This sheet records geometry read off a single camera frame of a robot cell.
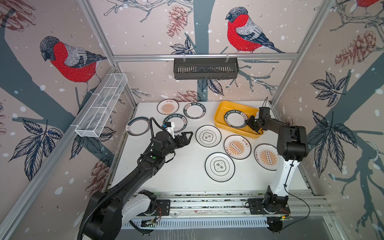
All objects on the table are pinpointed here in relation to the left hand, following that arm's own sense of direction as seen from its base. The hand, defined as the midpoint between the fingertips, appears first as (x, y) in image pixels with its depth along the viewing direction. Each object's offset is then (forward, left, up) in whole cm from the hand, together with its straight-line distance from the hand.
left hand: (188, 135), depth 78 cm
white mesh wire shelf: (+3, +45, +10) cm, 47 cm away
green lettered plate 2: (+26, +8, -21) cm, 34 cm away
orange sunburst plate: (+41, +19, -21) cm, 50 cm away
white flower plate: (+12, -13, -20) cm, 27 cm away
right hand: (+21, -41, -17) cm, 50 cm away
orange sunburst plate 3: (-3, -49, -21) cm, 53 cm away
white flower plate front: (-10, -18, -21) cm, 29 cm away
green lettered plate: (+35, -3, -19) cm, 40 cm away
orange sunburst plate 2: (+3, -31, -20) cm, 37 cm away
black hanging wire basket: (+50, -12, +8) cm, 52 cm away
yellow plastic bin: (+37, -25, -18) cm, 48 cm away
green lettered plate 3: (+27, -35, -21) cm, 49 cm away
